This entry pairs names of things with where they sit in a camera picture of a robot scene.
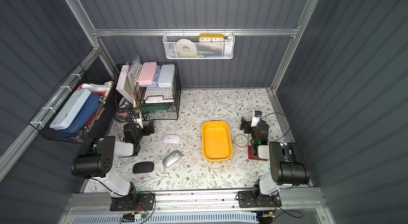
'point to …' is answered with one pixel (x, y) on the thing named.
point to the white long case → (81, 95)
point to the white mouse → (171, 139)
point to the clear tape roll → (239, 146)
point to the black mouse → (145, 166)
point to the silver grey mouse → (171, 158)
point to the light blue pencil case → (167, 75)
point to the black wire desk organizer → (146, 91)
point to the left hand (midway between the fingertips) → (146, 121)
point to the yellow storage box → (217, 145)
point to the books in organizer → (128, 79)
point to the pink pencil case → (148, 74)
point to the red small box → (253, 153)
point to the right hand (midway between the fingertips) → (253, 121)
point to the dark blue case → (77, 126)
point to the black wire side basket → (78, 79)
